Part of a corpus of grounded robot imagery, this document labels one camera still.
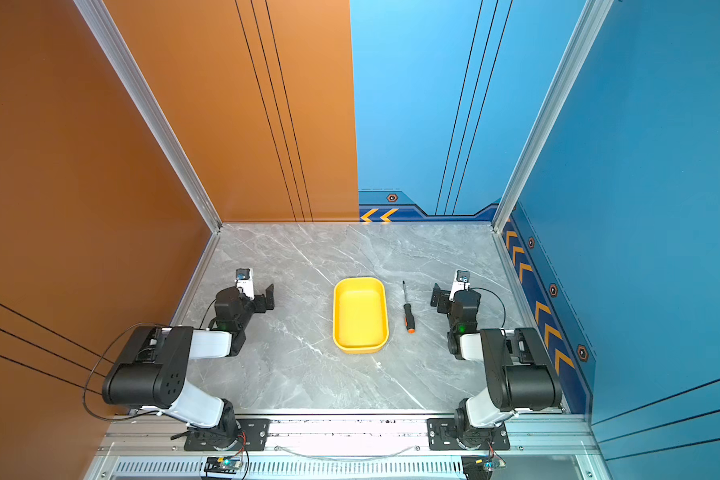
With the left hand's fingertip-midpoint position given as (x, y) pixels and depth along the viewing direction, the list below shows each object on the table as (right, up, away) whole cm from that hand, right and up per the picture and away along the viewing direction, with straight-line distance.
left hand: (257, 282), depth 94 cm
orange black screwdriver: (+48, -12, -3) cm, 50 cm away
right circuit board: (+62, -41, -24) cm, 78 cm away
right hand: (+62, -1, 0) cm, 62 cm away
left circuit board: (-1, -41, -23) cm, 47 cm away
